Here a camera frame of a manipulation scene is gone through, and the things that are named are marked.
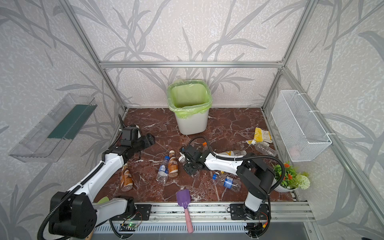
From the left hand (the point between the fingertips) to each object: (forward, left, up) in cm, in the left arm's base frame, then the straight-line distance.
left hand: (151, 134), depth 86 cm
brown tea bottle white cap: (-14, -13, -11) cm, 22 cm away
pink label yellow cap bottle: (-23, -42, +2) cm, 47 cm away
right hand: (-10, -22, -12) cm, 27 cm away
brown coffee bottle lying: (-22, +12, -10) cm, 27 cm away
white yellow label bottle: (-7, -48, -9) cm, 50 cm away
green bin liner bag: (+31, -20, 0) cm, 37 cm away
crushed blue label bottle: (-24, -47, -10) cm, 54 cm away
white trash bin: (+14, -25, -8) cm, 30 cm away
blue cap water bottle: (-20, -8, -12) cm, 24 cm away
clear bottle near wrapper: (-2, -69, -10) cm, 70 cm away
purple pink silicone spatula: (-30, -20, -13) cm, 39 cm away
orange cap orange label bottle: (0, -31, -13) cm, 34 cm away
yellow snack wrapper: (+9, -70, -13) cm, 72 cm away
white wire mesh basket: (-13, -71, +21) cm, 76 cm away
